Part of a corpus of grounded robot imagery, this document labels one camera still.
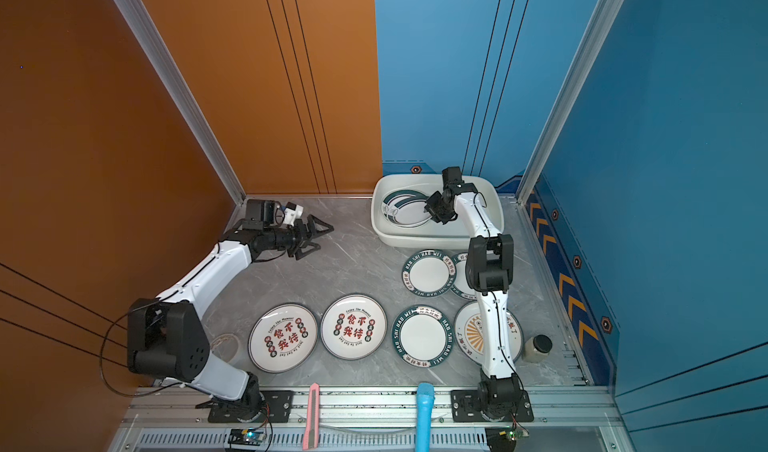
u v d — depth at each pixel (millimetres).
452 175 885
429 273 958
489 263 636
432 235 1023
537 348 736
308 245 780
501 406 669
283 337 847
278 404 740
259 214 682
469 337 836
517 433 691
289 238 740
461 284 961
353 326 867
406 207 1129
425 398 725
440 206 914
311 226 756
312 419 711
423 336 843
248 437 706
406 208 1122
